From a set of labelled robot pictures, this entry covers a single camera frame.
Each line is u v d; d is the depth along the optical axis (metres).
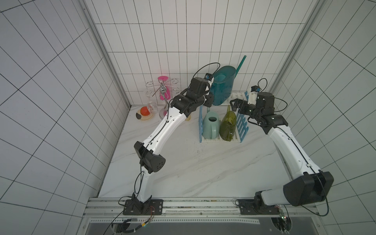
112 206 0.74
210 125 0.88
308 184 0.39
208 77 0.62
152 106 0.96
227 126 0.89
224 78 0.71
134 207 0.62
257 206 0.67
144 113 1.08
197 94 0.54
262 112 0.57
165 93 0.90
